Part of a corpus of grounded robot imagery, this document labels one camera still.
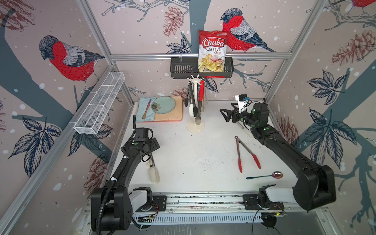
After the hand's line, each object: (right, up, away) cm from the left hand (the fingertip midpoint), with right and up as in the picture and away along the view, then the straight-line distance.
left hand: (153, 143), depth 86 cm
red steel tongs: (+52, -12, -1) cm, 54 cm away
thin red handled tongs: (+28, +16, +2) cm, 32 cm away
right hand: (+43, +22, -7) cm, 48 cm away
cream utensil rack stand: (+25, +11, +6) cm, 28 cm away
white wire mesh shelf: (-28, +23, -8) cm, 37 cm away
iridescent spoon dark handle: (+71, -17, -5) cm, 74 cm away
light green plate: (-1, +25, +32) cm, 40 cm away
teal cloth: (-17, +25, +32) cm, 44 cm away
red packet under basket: (+38, +41, +4) cm, 56 cm away
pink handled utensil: (-14, +15, +24) cm, 32 cm away
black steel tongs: (+26, +20, 0) cm, 32 cm away
